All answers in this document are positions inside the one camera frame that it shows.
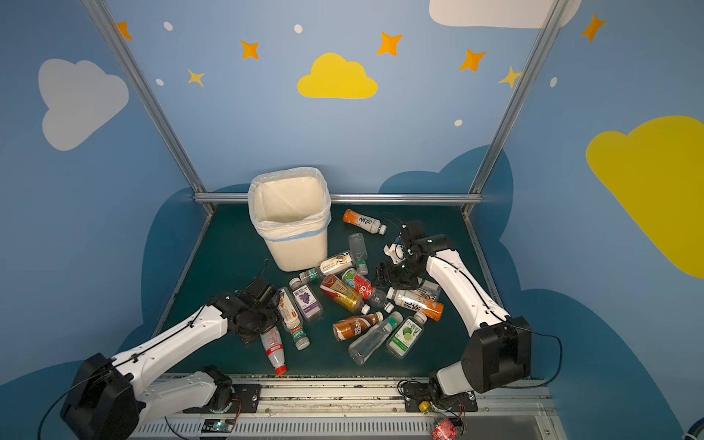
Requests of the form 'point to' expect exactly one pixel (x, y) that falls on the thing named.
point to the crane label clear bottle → (313, 274)
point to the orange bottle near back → (363, 221)
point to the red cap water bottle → (273, 345)
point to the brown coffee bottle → (348, 327)
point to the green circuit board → (217, 425)
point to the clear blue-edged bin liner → (290, 203)
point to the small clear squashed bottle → (358, 252)
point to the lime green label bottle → (405, 335)
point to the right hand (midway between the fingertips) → (388, 282)
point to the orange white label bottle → (414, 301)
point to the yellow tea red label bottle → (342, 295)
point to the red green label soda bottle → (366, 290)
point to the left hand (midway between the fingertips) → (280, 324)
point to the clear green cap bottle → (365, 346)
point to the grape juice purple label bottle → (307, 299)
